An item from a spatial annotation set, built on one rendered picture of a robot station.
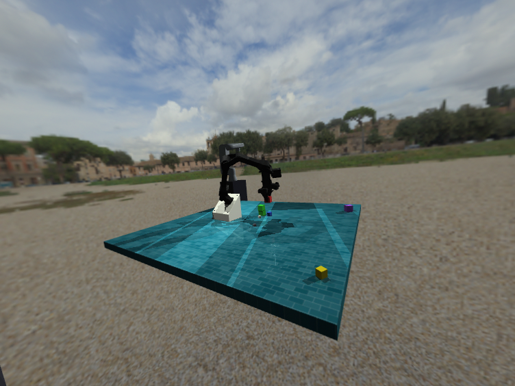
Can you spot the small yellow cube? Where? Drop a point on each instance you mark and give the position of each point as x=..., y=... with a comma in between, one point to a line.
x=321, y=272

